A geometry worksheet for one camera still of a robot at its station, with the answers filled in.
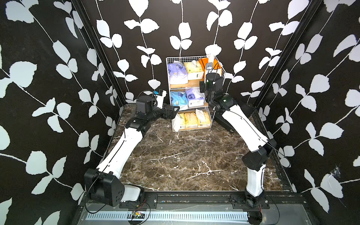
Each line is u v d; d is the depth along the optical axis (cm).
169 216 70
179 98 82
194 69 75
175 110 72
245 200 66
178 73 71
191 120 102
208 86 56
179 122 99
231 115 52
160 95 64
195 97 82
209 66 60
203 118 104
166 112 66
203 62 77
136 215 70
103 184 39
